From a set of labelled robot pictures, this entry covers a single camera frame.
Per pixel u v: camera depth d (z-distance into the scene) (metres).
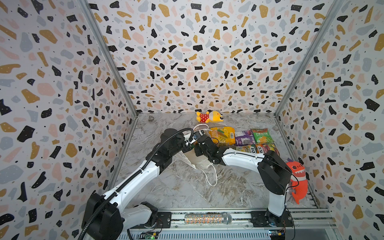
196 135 0.64
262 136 1.06
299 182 0.81
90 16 0.72
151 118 1.17
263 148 1.00
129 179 0.46
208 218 0.71
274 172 0.49
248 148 0.98
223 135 1.03
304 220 0.75
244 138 1.03
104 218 0.38
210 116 1.13
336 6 0.71
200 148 0.72
